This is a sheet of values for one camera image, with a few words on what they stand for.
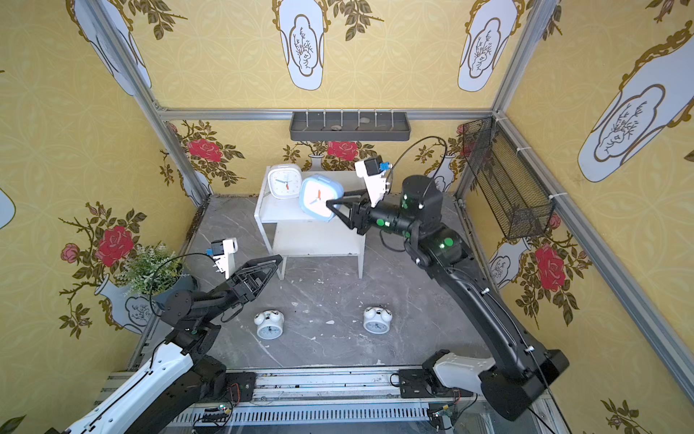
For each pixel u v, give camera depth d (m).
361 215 0.50
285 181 0.72
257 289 0.56
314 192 0.57
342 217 0.55
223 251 0.58
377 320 0.78
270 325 0.78
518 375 0.38
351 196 0.58
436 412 0.72
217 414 0.73
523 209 0.80
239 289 0.55
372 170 0.49
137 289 0.75
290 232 0.87
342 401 0.72
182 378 0.54
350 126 0.93
